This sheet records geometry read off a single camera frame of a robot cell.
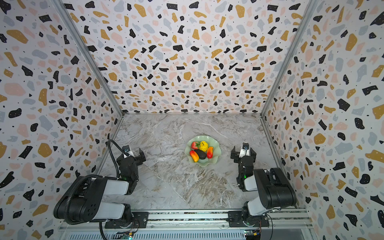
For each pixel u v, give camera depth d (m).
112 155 0.64
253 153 0.85
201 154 0.94
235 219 0.74
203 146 0.96
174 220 0.76
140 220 0.73
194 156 0.92
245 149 0.77
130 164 0.69
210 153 0.95
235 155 0.83
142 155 0.85
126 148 0.76
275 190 0.46
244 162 0.71
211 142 0.98
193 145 0.94
